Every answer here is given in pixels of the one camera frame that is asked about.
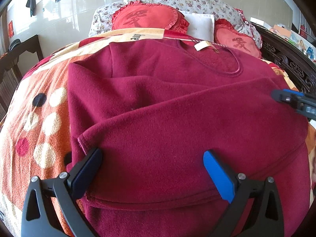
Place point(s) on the dark hanging cloth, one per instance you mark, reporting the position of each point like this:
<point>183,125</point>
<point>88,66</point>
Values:
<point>31,4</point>

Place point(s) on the red heart pillow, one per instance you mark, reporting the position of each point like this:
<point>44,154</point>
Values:
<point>137,14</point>
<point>225,34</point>

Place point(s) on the floral quilt bedding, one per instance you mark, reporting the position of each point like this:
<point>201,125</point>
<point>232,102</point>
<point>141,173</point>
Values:
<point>102,17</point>

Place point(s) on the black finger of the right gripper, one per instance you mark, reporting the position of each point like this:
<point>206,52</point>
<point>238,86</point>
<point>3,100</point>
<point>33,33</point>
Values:
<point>303,105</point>

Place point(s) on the white rectangular pillow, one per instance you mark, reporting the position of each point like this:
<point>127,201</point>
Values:
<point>201,26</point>

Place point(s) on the orange cream patterned blanket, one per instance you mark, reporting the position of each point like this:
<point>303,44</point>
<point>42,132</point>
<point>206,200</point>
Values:
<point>36,135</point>

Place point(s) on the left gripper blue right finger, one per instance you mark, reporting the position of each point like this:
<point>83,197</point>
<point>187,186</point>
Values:
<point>265,217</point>

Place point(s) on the dark wooden chair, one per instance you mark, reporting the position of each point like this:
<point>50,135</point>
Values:
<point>10,72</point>

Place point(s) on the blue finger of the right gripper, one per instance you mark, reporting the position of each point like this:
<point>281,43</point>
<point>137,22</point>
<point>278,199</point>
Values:
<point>294,92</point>

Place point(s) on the maroon fleece sweater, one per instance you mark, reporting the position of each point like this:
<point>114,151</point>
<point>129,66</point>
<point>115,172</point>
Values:
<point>153,107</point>

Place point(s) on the right red heart pillow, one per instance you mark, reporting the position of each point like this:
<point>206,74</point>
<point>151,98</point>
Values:
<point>225,34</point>

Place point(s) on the dark carved wooden headboard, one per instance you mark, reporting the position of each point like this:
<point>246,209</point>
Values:
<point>300,69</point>

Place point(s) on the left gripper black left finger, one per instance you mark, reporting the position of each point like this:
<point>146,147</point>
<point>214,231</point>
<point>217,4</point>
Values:
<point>39,216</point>

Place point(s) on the red wall sticker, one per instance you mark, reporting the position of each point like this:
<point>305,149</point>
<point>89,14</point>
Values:
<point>10,29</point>

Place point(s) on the left red heart pillow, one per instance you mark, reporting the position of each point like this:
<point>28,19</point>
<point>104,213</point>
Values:
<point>137,14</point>

